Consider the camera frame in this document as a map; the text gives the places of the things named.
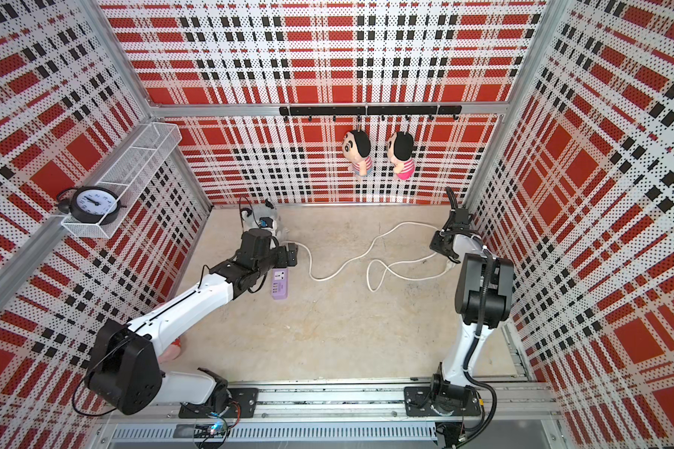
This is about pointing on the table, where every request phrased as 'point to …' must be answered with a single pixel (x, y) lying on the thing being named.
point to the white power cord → (377, 261)
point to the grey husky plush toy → (252, 215)
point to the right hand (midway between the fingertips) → (442, 243)
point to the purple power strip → (279, 283)
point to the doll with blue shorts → (357, 147)
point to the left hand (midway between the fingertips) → (288, 247)
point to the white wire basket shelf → (132, 175)
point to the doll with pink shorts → (400, 149)
